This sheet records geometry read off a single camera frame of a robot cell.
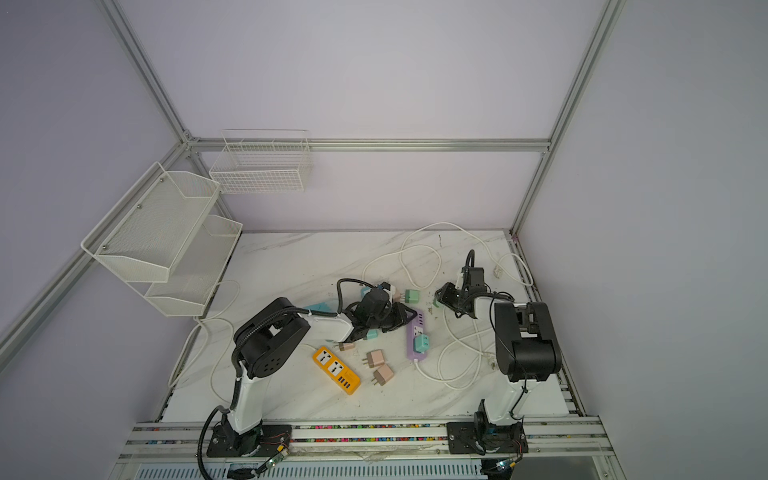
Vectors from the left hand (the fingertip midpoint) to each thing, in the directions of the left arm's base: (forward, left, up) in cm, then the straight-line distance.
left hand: (416, 317), depth 92 cm
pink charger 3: (-9, +21, -2) cm, 23 cm away
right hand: (+10, -8, 0) cm, 13 cm away
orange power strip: (-16, +23, -1) cm, 28 cm away
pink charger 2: (-17, +10, -2) cm, 20 cm away
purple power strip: (-4, 0, -1) cm, 4 cm away
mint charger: (-10, +13, +10) cm, 19 cm away
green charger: (+9, +1, -2) cm, 9 cm away
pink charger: (-12, +13, -2) cm, 18 cm away
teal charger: (-11, -1, +4) cm, 12 cm away
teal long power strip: (+10, +17, -1) cm, 20 cm away
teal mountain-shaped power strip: (-14, +23, +30) cm, 40 cm away
